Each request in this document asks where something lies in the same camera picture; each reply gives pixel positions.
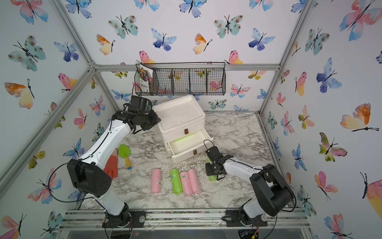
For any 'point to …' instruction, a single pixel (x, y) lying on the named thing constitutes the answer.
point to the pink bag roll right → (194, 181)
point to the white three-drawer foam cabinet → (182, 128)
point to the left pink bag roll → (156, 180)
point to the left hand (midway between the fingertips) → (161, 118)
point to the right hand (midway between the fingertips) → (210, 169)
